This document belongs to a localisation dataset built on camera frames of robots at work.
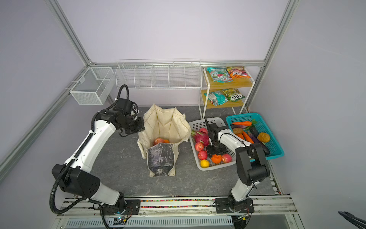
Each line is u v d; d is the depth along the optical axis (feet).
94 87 3.23
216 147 2.39
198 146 2.85
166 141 3.14
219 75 2.91
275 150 2.78
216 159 2.79
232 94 3.35
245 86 2.91
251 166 1.53
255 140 3.12
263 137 2.97
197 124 3.25
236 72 2.85
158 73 3.22
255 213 2.38
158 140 2.91
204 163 2.75
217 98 3.25
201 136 3.00
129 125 2.12
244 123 3.36
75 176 1.33
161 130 3.25
